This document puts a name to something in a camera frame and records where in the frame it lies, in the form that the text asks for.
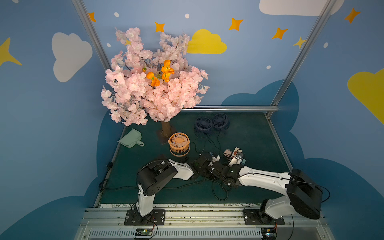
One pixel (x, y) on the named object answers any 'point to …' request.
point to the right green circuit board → (269, 233)
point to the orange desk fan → (179, 144)
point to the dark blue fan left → (203, 125)
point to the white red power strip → (229, 153)
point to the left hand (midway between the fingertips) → (224, 173)
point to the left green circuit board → (144, 232)
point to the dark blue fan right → (220, 121)
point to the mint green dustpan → (132, 138)
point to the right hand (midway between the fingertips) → (229, 166)
